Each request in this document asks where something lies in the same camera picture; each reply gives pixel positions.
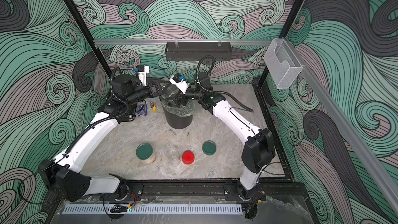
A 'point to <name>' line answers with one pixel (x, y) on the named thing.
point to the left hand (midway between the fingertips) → (164, 81)
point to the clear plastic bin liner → (185, 110)
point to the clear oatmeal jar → (172, 155)
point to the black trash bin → (177, 122)
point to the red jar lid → (188, 157)
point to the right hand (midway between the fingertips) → (168, 92)
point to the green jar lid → (209, 148)
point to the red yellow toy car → (153, 106)
